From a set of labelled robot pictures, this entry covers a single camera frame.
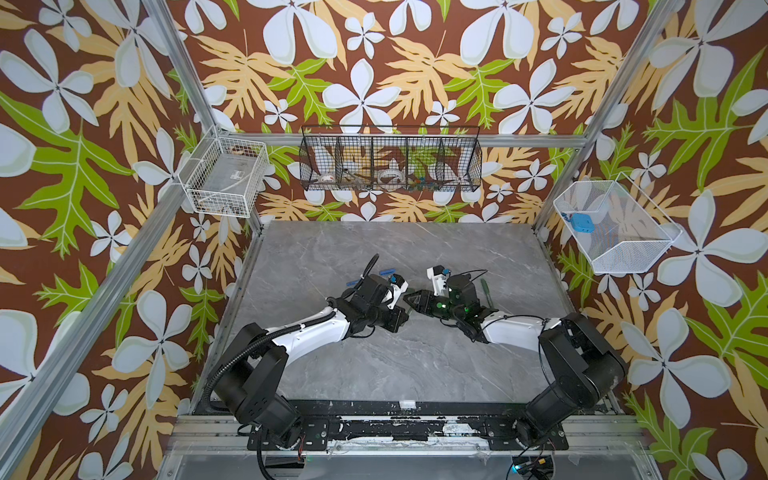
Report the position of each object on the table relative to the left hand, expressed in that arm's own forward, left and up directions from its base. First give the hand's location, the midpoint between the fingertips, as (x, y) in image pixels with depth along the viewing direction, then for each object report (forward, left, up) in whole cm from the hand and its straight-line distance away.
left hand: (409, 313), depth 85 cm
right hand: (+4, +1, +1) cm, 5 cm away
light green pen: (+14, -29, -10) cm, 33 cm away
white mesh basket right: (+17, -58, +18) cm, 63 cm away
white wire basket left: (+31, +55, +24) cm, 67 cm away
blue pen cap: (+23, +6, -11) cm, 26 cm away
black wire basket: (+47, +5, +21) cm, 51 cm away
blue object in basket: (+22, -51, +16) cm, 58 cm away
